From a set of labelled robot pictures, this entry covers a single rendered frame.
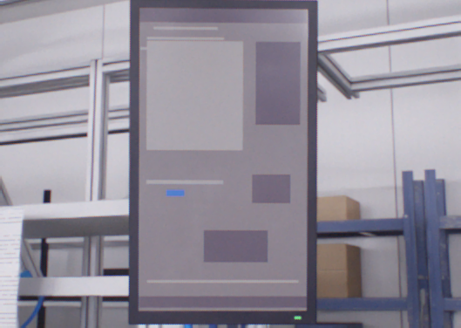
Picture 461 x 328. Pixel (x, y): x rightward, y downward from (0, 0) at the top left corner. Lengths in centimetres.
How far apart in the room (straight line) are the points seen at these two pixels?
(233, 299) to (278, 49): 40
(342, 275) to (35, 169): 286
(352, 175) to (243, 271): 371
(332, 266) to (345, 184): 73
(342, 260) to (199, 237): 320
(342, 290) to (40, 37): 345
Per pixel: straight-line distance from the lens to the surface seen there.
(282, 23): 114
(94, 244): 215
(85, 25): 608
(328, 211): 434
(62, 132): 290
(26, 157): 612
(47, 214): 167
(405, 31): 201
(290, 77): 112
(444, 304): 415
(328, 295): 431
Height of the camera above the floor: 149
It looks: 11 degrees up
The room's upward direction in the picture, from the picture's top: straight up
